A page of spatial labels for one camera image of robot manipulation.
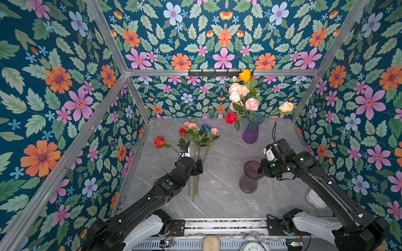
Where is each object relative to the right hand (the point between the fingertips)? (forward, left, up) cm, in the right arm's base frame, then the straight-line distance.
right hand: (257, 170), depth 74 cm
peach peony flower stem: (+38, +4, +19) cm, 43 cm away
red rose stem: (+18, +13, +18) cm, 28 cm away
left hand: (+7, +29, -1) cm, 30 cm away
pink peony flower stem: (+31, 0, +15) cm, 34 cm away
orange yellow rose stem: (+38, -1, +18) cm, 42 cm away
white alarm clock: (-28, +4, -14) cm, 32 cm away
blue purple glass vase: (+32, -4, -11) cm, 35 cm away
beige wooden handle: (-27, +22, -13) cm, 38 cm away
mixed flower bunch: (+30, +31, -14) cm, 45 cm away
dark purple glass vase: (-6, +5, +3) cm, 8 cm away
